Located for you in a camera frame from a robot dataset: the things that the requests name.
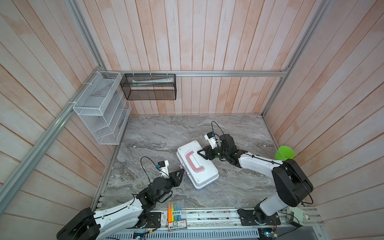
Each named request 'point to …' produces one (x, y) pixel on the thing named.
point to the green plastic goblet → (284, 153)
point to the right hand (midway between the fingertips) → (200, 151)
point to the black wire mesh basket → (149, 86)
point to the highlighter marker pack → (176, 217)
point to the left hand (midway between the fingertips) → (184, 173)
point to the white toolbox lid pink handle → (199, 169)
